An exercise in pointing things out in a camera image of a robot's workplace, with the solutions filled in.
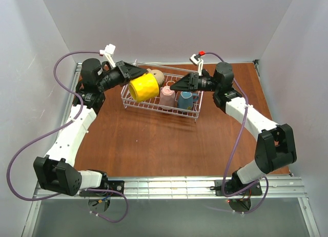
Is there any dark brown glazed mug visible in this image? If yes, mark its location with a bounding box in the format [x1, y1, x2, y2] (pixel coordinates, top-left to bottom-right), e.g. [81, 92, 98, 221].
[166, 80, 176, 87]

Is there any blue floral mug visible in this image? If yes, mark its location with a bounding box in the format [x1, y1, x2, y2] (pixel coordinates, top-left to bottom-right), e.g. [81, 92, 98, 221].
[177, 91, 199, 110]

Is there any yellow enamel mug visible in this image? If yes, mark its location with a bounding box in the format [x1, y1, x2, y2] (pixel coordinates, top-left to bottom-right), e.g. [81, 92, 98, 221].
[128, 73, 159, 102]

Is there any white mug pink handle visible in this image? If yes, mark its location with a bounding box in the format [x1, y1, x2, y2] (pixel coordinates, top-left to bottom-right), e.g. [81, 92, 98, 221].
[159, 86, 176, 110]

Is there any beige round mug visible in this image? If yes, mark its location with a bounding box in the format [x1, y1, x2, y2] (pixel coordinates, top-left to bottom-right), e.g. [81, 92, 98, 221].
[147, 68, 165, 87]

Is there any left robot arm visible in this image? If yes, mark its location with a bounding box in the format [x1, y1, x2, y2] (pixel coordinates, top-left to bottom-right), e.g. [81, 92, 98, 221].
[33, 58, 147, 196]

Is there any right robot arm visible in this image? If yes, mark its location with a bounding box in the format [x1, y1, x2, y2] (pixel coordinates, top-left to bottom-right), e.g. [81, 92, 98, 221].
[170, 62, 297, 196]

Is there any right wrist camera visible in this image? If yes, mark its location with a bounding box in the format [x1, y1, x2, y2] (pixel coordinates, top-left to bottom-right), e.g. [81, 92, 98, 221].
[190, 51, 205, 76]

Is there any white wire dish rack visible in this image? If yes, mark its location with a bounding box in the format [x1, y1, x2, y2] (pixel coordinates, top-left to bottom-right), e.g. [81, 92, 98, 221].
[121, 60, 203, 120]

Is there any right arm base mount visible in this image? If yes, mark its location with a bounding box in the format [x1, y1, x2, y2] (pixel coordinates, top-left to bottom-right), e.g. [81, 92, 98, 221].
[224, 180, 262, 212]

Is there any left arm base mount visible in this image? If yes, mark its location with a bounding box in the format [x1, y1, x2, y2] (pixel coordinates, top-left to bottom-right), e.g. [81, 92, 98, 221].
[78, 180, 126, 212]

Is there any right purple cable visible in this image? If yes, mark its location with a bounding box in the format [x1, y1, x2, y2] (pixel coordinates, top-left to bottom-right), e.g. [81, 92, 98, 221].
[204, 51, 270, 214]

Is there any aluminium front rail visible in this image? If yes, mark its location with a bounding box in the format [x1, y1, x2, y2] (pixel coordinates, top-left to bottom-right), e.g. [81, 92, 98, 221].
[33, 176, 307, 200]

